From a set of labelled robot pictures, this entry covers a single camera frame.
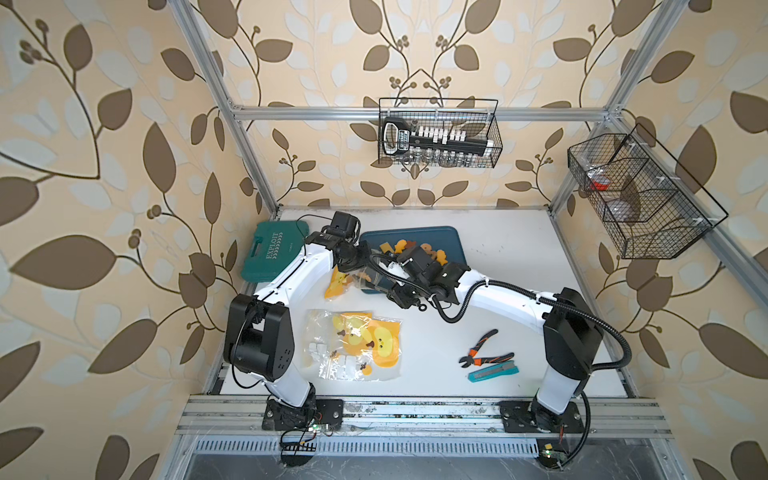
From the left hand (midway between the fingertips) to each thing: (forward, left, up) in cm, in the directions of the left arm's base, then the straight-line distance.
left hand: (366, 255), depth 88 cm
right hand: (-9, -9, -4) cm, 13 cm away
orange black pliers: (-25, -30, -14) cm, 42 cm away
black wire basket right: (+2, -72, +20) cm, 75 cm away
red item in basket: (+12, -65, +18) cm, 68 cm away
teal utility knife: (-28, -36, -16) cm, 49 cm away
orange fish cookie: (+10, -25, -14) cm, 30 cm away
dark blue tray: (+16, -27, -14) cm, 34 cm away
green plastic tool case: (+12, +34, -11) cm, 38 cm away
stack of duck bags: (-22, +3, -14) cm, 26 cm away
